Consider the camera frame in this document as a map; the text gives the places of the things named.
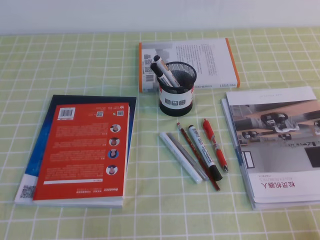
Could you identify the red gel pen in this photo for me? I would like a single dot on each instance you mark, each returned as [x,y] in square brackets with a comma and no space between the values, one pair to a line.
[211,136]

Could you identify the white marker black cap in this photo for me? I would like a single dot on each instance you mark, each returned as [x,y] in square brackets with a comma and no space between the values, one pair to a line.
[204,153]

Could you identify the white pen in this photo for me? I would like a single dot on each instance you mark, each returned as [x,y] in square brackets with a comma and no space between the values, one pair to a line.
[180,158]

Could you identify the grey pen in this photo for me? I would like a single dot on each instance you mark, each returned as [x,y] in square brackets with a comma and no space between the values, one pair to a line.
[189,158]

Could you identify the black mesh pen holder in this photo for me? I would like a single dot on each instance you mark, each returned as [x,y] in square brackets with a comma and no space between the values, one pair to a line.
[178,101]

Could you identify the white marker in holder rear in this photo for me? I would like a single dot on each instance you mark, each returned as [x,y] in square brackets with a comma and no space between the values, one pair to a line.
[171,80]

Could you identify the red wooden pencil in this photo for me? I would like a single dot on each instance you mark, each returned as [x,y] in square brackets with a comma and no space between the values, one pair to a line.
[201,162]

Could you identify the white book orange spine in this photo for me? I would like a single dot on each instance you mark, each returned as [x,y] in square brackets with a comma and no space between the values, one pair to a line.
[212,59]

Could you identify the red cover book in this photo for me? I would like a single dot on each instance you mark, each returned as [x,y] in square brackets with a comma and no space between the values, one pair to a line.
[85,158]

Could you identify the white robot cover book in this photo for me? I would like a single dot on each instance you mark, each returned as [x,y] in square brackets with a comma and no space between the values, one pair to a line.
[276,137]

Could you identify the blue cover book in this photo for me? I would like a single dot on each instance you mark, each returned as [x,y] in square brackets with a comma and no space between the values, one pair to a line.
[26,190]

